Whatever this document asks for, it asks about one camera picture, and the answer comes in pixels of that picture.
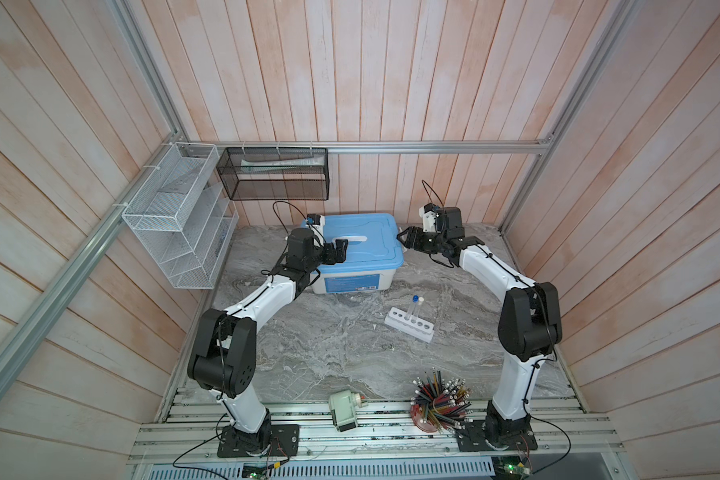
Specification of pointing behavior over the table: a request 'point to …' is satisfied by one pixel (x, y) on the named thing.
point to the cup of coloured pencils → (440, 405)
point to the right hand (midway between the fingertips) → (402, 236)
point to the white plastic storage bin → (358, 282)
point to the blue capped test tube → (415, 299)
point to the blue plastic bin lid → (373, 241)
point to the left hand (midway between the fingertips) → (336, 245)
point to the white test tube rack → (419, 328)
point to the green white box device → (343, 407)
